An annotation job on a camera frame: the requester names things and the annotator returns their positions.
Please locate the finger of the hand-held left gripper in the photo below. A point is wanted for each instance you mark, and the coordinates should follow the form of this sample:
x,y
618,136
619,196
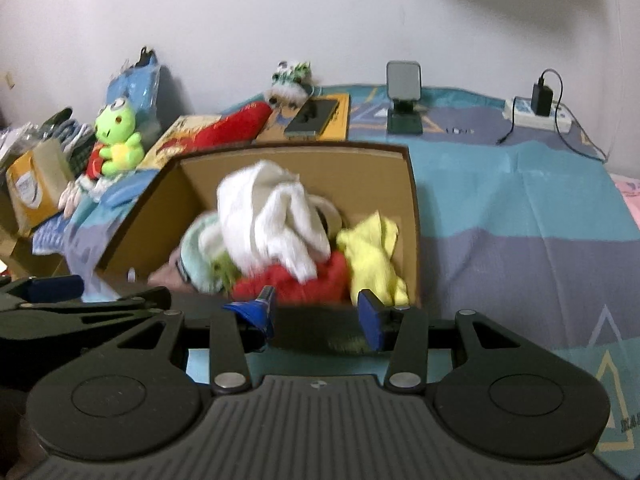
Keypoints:
x,y
100,307
55,288

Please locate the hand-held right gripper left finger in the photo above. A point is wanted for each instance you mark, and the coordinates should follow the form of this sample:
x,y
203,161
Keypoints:
x,y
260,312

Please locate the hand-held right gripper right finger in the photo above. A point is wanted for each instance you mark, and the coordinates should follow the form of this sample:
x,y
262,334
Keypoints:
x,y
370,317

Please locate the red knitted cloth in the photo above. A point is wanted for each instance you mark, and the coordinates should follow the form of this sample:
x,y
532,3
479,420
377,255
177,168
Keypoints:
x,y
325,280

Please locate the yellow cloth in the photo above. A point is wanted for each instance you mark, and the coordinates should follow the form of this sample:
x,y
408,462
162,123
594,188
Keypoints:
x,y
372,255

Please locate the grey sock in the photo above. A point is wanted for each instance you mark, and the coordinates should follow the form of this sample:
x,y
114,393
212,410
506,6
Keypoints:
x,y
167,272

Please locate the light green cloth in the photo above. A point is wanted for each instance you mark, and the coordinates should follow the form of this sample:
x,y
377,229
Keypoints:
x,y
202,250

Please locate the brown cardboard box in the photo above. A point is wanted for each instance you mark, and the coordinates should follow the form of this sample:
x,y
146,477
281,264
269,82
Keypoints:
x,y
390,200

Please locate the blue printed cloth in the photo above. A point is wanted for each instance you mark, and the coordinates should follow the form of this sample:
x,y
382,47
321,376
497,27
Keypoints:
x,y
95,215

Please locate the yellow paper bag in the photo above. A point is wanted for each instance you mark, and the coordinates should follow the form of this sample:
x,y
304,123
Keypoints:
x,y
37,190

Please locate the red and white plush toy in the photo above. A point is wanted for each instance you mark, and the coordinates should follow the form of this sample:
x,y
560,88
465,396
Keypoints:
x,y
90,170

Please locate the clear plastic bag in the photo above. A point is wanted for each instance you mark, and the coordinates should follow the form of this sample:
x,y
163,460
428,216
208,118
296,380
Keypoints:
x,y
15,140

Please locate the grey striped cloth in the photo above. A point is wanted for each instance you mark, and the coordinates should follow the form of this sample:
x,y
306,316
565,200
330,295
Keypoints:
x,y
70,130

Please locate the green frog plush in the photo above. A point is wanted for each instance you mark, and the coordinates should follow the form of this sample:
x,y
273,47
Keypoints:
x,y
120,135

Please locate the blue patterned blanket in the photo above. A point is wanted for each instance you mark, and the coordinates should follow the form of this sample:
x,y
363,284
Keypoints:
x,y
500,210

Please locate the yellow picture book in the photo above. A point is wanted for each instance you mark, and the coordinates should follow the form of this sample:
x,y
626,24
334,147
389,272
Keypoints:
x,y
175,140

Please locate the red long plush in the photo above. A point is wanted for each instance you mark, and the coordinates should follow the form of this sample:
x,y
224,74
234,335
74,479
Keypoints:
x,y
235,122

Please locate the black smartphone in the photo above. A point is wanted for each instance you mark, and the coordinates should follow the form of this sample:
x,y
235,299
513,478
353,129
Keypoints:
x,y
312,117

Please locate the yellow flat box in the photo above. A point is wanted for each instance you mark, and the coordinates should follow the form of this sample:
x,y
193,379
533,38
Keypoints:
x,y
340,115

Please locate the blue plastic-wrapped package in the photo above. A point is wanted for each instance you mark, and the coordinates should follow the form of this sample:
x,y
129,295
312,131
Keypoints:
x,y
137,80

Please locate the phone stand with black base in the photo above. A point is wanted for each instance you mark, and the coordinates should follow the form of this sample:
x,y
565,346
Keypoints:
x,y
402,90

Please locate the small panda plush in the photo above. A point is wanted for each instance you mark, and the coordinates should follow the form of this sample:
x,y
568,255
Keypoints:
x,y
290,82

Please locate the white power strip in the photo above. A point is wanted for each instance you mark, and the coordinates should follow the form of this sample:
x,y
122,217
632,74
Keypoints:
x,y
520,112

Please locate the black charger plug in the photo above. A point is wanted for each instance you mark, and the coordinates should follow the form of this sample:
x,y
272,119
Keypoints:
x,y
541,99

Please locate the pink sheet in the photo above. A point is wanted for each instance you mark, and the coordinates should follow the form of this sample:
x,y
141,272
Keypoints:
x,y
630,200

